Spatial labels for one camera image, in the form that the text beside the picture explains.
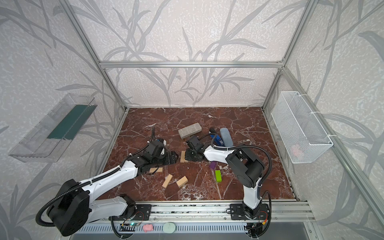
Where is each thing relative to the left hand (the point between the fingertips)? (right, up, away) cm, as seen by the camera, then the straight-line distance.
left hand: (175, 153), depth 85 cm
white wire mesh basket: (+58, +11, -25) cm, 64 cm away
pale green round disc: (0, -30, -17) cm, 35 cm away
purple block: (+22, -8, +5) cm, 24 cm away
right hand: (+5, -1, +8) cm, 9 cm away
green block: (+25, -13, -1) cm, 28 cm away
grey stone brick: (+5, +11, +17) cm, 21 cm away
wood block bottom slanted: (-4, -15, -2) cm, 16 cm away
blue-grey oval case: (+32, +8, +15) cm, 36 cm away
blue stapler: (+26, +6, +14) cm, 30 cm away
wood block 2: (+4, -15, -3) cm, 16 cm away
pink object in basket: (+63, +4, -13) cm, 64 cm away
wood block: (+3, -4, +7) cm, 9 cm away
